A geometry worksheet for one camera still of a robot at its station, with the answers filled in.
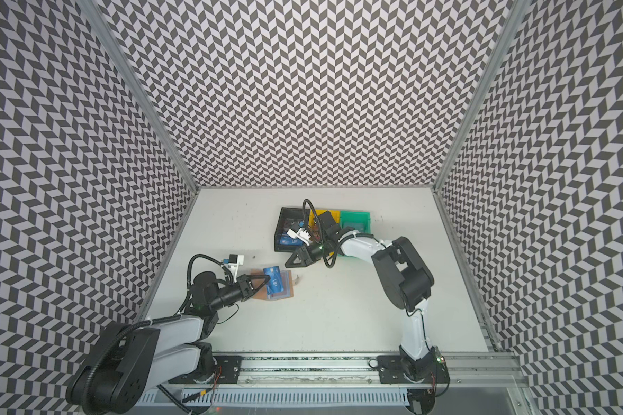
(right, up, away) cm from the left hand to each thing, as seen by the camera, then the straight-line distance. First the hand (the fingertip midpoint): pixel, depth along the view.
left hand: (270, 281), depth 82 cm
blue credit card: (+2, -1, -1) cm, 2 cm away
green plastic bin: (+32, +18, +23) cm, 43 cm away
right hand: (+6, +4, +2) cm, 8 cm away
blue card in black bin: (+3, +11, +17) cm, 21 cm away
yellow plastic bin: (+13, +21, -3) cm, 25 cm away
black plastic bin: (+3, +19, +25) cm, 32 cm away
